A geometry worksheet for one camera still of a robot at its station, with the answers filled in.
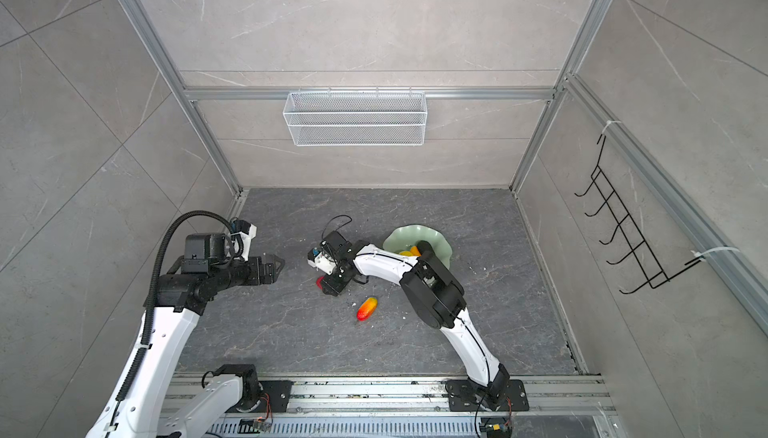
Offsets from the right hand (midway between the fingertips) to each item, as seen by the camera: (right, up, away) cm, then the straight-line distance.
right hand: (331, 282), depth 94 cm
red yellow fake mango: (+27, +9, +4) cm, 29 cm away
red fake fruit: (-5, 0, +1) cm, 5 cm away
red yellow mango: (+12, -6, -8) cm, 16 cm away
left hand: (-13, +11, -20) cm, 26 cm away
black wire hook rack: (+74, +19, -25) cm, 81 cm away
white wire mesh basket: (+8, +55, +7) cm, 56 cm away
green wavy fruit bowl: (+23, +14, +7) cm, 28 cm away
